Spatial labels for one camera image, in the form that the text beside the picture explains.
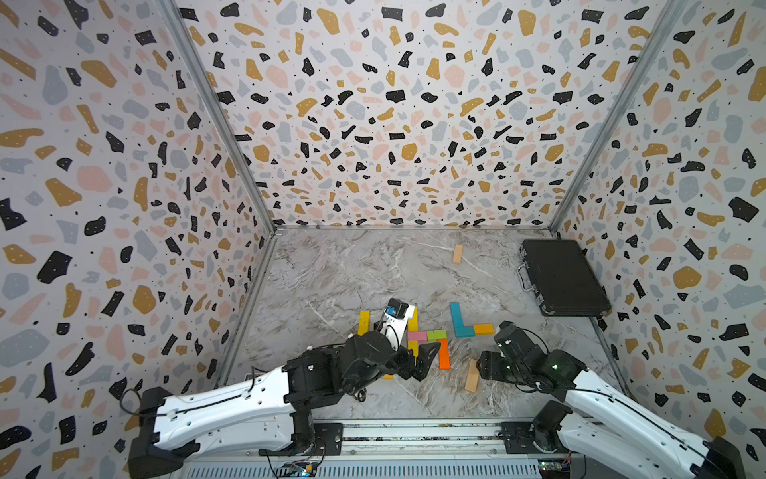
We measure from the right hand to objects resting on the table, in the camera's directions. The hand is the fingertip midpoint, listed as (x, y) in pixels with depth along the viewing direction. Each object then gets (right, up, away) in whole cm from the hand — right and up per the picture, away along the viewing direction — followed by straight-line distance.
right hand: (485, 367), depth 81 cm
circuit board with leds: (-47, -20, -10) cm, 52 cm away
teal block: (-5, +11, +17) cm, 21 cm away
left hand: (-17, +13, -17) cm, 28 cm away
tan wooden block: (-3, -4, +3) cm, 5 cm away
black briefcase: (+32, +22, +21) cm, 44 cm away
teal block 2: (-4, +6, +12) cm, 14 cm away
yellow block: (-19, +9, +13) cm, 24 cm away
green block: (-13, +5, +11) cm, 18 cm away
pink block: (-17, +5, +11) cm, 21 cm away
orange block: (-10, +1, +7) cm, 13 cm away
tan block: (-2, +29, +32) cm, 44 cm away
